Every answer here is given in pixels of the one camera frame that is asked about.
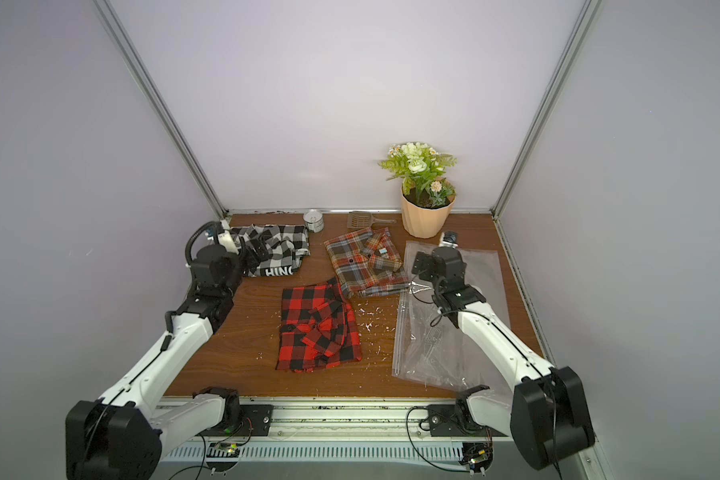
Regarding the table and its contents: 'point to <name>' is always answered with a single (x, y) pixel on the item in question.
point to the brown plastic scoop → (364, 220)
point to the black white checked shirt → (288, 245)
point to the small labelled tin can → (314, 221)
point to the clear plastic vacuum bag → (429, 348)
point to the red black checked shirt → (319, 328)
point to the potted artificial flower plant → (427, 198)
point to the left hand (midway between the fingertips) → (252, 236)
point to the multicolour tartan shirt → (367, 264)
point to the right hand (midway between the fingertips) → (440, 247)
